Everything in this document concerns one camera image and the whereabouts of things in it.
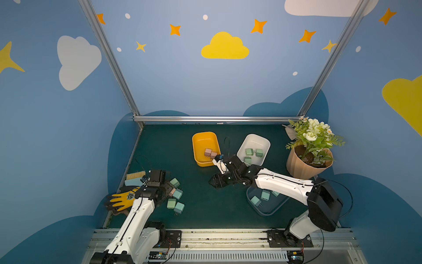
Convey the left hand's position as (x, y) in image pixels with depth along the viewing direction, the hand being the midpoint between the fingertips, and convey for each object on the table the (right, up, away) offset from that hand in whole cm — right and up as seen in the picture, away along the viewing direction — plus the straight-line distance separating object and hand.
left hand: (166, 187), depth 84 cm
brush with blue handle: (-22, +2, +9) cm, 23 cm away
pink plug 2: (+25, +15, +22) cm, 36 cm away
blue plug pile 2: (+47, -7, 0) cm, 48 cm away
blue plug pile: (+6, -4, +2) cm, 7 cm away
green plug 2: (+54, +16, +20) cm, 60 cm away
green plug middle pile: (+3, +1, +6) cm, 7 cm away
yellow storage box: (+20, +20, +22) cm, 36 cm away
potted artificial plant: (+77, +18, +2) cm, 79 cm away
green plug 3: (+46, +13, +17) cm, 51 cm away
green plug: (+48, +17, +20) cm, 55 cm away
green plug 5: (+46, +7, -30) cm, 55 cm away
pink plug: (+21, +17, +20) cm, 33 cm away
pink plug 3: (+3, -3, +1) cm, 4 cm away
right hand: (+25, +5, -2) cm, 26 cm away
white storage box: (+52, +18, +23) cm, 60 cm away
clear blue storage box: (+52, -8, +1) cm, 53 cm away
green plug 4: (+3, -8, 0) cm, 9 cm away
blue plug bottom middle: (+7, -10, -2) cm, 12 cm away
